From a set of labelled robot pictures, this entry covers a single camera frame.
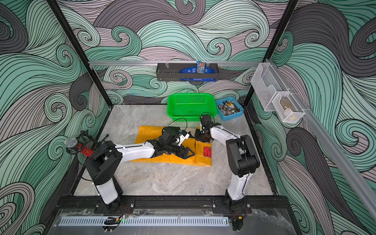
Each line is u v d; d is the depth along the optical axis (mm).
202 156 880
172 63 930
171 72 951
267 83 776
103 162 508
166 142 702
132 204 730
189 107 1141
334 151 495
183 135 794
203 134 719
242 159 489
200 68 898
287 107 646
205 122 776
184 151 746
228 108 1172
